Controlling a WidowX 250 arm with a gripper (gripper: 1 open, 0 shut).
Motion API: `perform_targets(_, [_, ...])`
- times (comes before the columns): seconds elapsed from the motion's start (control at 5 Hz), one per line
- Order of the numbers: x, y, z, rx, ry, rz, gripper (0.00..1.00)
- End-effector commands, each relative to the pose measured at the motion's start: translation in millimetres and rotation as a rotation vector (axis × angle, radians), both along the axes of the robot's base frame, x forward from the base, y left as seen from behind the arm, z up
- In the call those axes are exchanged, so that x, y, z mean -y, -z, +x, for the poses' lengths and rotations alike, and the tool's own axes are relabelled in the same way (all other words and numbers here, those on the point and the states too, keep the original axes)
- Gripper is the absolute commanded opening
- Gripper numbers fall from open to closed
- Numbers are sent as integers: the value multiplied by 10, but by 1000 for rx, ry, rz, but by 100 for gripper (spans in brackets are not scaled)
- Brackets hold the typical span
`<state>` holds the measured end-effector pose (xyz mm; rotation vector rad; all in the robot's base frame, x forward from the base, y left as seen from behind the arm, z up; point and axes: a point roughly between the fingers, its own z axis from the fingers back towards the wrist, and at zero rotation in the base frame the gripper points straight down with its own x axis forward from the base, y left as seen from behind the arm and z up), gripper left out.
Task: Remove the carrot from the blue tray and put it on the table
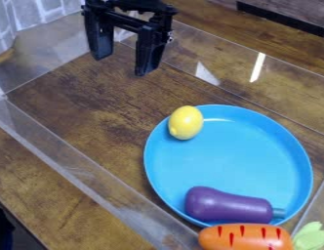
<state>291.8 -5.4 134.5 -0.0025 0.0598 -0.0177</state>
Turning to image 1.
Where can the orange toy carrot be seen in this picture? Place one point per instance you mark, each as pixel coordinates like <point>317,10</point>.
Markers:
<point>261,237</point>

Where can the yellow toy lemon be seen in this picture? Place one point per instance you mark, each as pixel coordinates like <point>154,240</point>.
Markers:
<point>185,122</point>

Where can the white patterned curtain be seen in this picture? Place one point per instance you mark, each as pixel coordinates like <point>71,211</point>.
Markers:
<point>22,14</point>

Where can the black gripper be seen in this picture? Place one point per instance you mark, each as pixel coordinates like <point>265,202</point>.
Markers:
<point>103,14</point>

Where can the purple toy eggplant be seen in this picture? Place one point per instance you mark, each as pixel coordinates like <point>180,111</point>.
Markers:
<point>209,204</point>

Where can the blue round plastic tray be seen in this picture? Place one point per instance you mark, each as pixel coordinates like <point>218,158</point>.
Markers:
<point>242,154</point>

